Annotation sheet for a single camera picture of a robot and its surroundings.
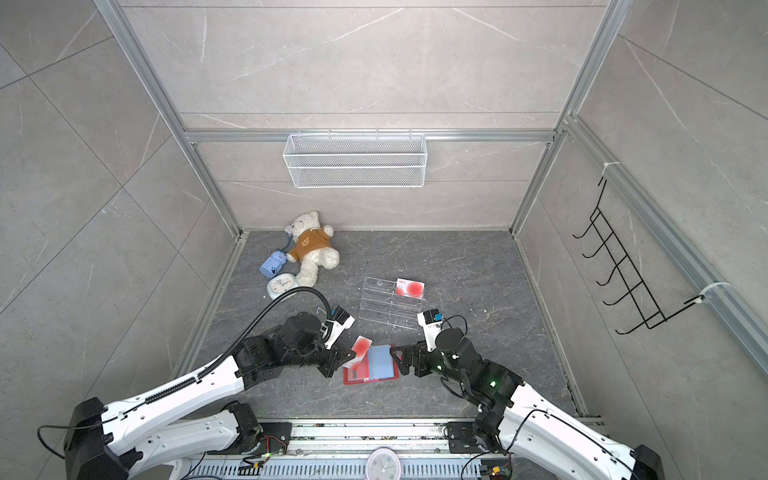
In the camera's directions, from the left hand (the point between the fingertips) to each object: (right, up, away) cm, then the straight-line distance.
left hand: (355, 349), depth 73 cm
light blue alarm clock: (-29, +14, +28) cm, 43 cm away
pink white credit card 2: (+15, +13, +20) cm, 28 cm away
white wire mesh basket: (-3, +56, +27) cm, 62 cm away
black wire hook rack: (+63, +15, -9) cm, 65 cm away
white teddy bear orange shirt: (-19, +26, +31) cm, 45 cm away
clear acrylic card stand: (+5, +7, +25) cm, 27 cm away
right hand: (+12, 0, +2) cm, 12 cm away
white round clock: (+7, -25, -4) cm, 27 cm away
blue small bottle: (-33, +20, +31) cm, 50 cm away
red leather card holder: (+6, -8, +13) cm, 16 cm away
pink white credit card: (+1, +1, 0) cm, 2 cm away
